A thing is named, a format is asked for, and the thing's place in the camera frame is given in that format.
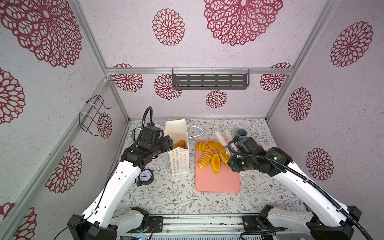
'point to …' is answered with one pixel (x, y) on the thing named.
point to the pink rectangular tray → (224, 181)
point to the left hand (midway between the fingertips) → (166, 144)
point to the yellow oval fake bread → (215, 162)
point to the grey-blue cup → (242, 133)
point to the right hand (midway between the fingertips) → (229, 163)
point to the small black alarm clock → (145, 177)
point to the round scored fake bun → (202, 146)
